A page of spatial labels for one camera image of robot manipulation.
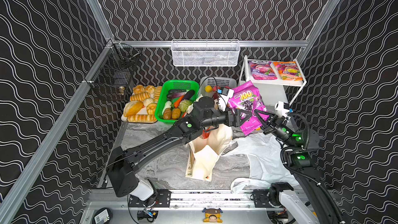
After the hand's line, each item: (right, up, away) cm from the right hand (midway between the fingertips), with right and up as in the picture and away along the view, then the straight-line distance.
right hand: (253, 113), depth 60 cm
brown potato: (-41, -2, +38) cm, 56 cm away
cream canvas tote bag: (-19, -16, +1) cm, 25 cm away
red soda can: (-18, -14, +31) cm, 38 cm away
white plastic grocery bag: (+16, -28, +25) cm, 40 cm away
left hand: (-1, 0, -2) cm, 2 cm away
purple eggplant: (-29, +12, +54) cm, 63 cm away
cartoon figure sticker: (-15, -45, +9) cm, 48 cm away
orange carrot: (-36, +7, +50) cm, 62 cm away
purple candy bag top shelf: (+12, +21, +20) cm, 31 cm away
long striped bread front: (-58, -5, +41) cm, 71 cm away
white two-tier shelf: (+20, +16, +20) cm, 33 cm away
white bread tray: (-60, -1, +47) cm, 76 cm away
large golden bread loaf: (-66, +2, +44) cm, 79 cm away
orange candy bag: (+25, +21, +20) cm, 39 cm away
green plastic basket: (-45, +19, +56) cm, 75 cm away
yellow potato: (-36, -2, +40) cm, 54 cm away
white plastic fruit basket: (-10, +22, +57) cm, 62 cm away
